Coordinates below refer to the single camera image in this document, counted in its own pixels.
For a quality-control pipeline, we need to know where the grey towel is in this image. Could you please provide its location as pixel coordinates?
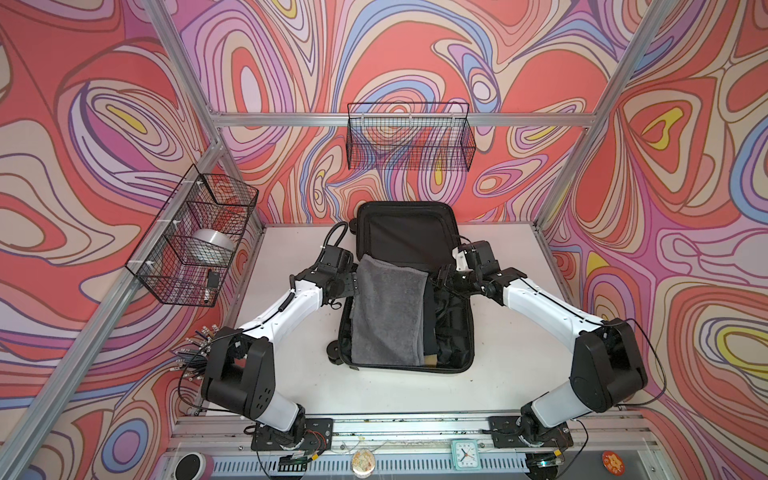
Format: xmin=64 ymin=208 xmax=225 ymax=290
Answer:
xmin=351 ymin=255 xmax=428 ymax=367

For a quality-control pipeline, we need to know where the black round speaker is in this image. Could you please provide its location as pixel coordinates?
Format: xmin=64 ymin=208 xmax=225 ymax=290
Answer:
xmin=172 ymin=452 xmax=214 ymax=480

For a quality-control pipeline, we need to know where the black wire basket back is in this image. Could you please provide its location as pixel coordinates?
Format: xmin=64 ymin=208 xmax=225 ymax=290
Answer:
xmin=346 ymin=100 xmax=476 ymax=172

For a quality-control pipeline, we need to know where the red pen cup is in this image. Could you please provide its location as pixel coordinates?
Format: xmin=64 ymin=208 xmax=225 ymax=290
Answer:
xmin=170 ymin=324 xmax=220 ymax=381

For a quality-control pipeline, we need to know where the round beige badge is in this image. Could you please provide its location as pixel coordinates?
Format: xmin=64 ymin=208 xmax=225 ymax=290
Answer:
xmin=350 ymin=449 xmax=376 ymax=479

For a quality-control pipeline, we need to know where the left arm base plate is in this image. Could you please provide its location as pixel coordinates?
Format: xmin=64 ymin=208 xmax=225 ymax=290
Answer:
xmin=250 ymin=417 xmax=334 ymax=453

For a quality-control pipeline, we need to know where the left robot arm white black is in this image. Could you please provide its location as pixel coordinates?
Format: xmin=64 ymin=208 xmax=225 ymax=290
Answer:
xmin=200 ymin=221 xmax=356 ymax=443

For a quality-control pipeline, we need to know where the black wire basket left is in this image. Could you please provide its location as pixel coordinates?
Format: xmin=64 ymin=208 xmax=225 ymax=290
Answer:
xmin=125 ymin=166 xmax=259 ymax=307

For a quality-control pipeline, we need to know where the small teal clock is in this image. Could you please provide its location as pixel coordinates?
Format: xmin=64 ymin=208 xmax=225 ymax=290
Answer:
xmin=451 ymin=439 xmax=481 ymax=471

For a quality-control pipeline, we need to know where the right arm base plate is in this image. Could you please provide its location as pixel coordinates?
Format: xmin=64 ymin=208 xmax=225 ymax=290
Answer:
xmin=483 ymin=415 xmax=574 ymax=450

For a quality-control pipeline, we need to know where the black suitcase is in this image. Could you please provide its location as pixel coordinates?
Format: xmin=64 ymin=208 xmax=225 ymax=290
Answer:
xmin=326 ymin=201 xmax=475 ymax=374

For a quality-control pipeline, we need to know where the black wire basket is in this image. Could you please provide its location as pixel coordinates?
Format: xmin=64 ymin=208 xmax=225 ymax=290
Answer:
xmin=346 ymin=100 xmax=476 ymax=172
xmin=125 ymin=166 xmax=259 ymax=307

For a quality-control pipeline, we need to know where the small black device in basket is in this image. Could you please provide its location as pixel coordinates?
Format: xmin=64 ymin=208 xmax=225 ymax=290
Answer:
xmin=205 ymin=269 xmax=221 ymax=295

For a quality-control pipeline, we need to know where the round orange sticker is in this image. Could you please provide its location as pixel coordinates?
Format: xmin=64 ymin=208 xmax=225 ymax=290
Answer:
xmin=601 ymin=450 xmax=626 ymax=476

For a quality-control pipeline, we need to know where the black t-shirt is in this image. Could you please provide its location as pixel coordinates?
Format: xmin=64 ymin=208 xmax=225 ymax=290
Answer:
xmin=423 ymin=281 xmax=439 ymax=357

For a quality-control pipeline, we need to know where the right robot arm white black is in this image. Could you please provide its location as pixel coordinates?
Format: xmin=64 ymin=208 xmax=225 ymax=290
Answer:
xmin=438 ymin=241 xmax=648 ymax=447

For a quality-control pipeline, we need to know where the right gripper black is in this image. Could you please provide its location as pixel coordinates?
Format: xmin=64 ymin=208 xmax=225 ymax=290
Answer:
xmin=422 ymin=262 xmax=480 ymax=300

